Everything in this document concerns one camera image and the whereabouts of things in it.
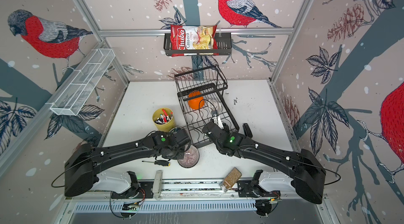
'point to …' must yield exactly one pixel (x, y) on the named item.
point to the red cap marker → (163, 110)
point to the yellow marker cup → (163, 127)
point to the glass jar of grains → (231, 179)
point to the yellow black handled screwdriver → (160, 162)
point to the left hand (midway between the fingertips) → (181, 156)
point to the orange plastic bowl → (197, 103)
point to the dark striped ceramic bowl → (191, 158)
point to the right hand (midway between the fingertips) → (212, 129)
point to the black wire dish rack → (210, 81)
